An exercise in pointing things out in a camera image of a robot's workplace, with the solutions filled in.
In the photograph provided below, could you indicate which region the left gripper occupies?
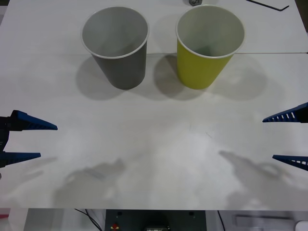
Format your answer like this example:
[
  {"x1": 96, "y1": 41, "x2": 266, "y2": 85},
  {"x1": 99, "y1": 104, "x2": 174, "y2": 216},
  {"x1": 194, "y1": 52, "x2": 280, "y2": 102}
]
[{"x1": 0, "y1": 110, "x2": 58, "y2": 167}]

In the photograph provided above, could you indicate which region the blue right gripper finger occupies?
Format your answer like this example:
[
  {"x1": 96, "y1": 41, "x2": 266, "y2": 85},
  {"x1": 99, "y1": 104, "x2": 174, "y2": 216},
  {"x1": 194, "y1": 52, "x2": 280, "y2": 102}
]
[
  {"x1": 272, "y1": 154, "x2": 308, "y2": 172},
  {"x1": 262, "y1": 102, "x2": 308, "y2": 124}
]

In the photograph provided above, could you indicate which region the yellow-green plastic waste bin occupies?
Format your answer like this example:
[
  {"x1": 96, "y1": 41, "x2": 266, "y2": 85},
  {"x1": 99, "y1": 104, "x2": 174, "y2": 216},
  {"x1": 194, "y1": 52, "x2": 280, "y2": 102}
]
[{"x1": 175, "y1": 5, "x2": 247, "y2": 90}]

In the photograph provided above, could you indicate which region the black hex key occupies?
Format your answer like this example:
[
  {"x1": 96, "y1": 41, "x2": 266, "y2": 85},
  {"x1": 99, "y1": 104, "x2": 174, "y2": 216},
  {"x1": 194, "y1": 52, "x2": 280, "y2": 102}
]
[{"x1": 245, "y1": 0, "x2": 290, "y2": 12}]

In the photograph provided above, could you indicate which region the grey plastic waste bin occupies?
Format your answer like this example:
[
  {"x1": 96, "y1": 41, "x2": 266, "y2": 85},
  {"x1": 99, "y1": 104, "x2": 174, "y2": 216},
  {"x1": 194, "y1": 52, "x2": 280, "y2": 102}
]
[{"x1": 80, "y1": 6, "x2": 150, "y2": 90}]

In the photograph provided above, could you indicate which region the dark robot torso base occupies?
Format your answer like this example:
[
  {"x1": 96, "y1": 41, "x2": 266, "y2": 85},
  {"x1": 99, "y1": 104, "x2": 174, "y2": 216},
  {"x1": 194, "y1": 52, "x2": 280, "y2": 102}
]
[{"x1": 105, "y1": 209, "x2": 208, "y2": 231}]

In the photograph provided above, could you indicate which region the black cable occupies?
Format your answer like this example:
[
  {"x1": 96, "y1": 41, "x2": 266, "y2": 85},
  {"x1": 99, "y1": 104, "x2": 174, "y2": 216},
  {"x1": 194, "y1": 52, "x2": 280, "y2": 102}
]
[
  {"x1": 74, "y1": 208, "x2": 103, "y2": 231},
  {"x1": 217, "y1": 210, "x2": 227, "y2": 231}
]

